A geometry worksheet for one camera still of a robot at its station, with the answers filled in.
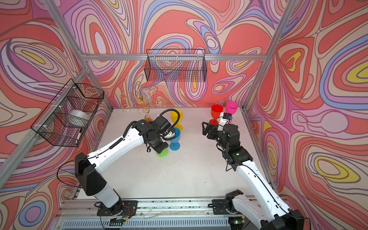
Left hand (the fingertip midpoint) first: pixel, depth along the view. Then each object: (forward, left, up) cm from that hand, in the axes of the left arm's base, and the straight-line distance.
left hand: (164, 146), depth 79 cm
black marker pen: (+1, +43, +9) cm, 44 cm away
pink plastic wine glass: (+33, -45, -2) cm, 56 cm away
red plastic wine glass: (+29, -33, -1) cm, 44 cm away
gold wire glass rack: (+51, +25, -5) cm, 57 cm away
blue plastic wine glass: (+8, -5, -14) cm, 17 cm away
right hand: (+6, -25, +9) cm, 27 cm away
